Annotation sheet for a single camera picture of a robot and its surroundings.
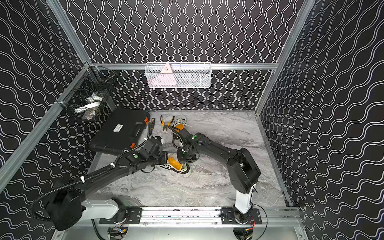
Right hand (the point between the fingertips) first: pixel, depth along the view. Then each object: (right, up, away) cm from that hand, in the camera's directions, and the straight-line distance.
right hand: (180, 161), depth 85 cm
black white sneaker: (+3, -4, -2) cm, 5 cm away
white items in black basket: (-50, +29, -3) cm, 58 cm away
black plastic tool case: (-43, +18, +15) cm, 49 cm away
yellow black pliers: (-13, +20, +25) cm, 35 cm away
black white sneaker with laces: (-2, +24, +20) cm, 31 cm away
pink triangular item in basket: (-9, +50, +5) cm, 51 cm away
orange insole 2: (-2, +20, +17) cm, 26 cm away
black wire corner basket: (-58, +37, +4) cm, 69 cm away
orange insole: (-4, -2, +4) cm, 6 cm away
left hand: (-6, +4, -3) cm, 8 cm away
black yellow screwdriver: (-23, +21, +26) cm, 41 cm away
